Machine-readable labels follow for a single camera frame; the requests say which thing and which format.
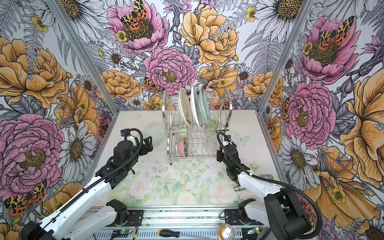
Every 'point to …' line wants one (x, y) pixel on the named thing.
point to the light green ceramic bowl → (182, 134)
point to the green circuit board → (121, 233)
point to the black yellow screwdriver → (164, 233)
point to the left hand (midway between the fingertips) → (144, 143)
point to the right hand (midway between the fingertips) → (221, 150)
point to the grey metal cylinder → (237, 189)
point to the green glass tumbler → (211, 126)
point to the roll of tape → (226, 232)
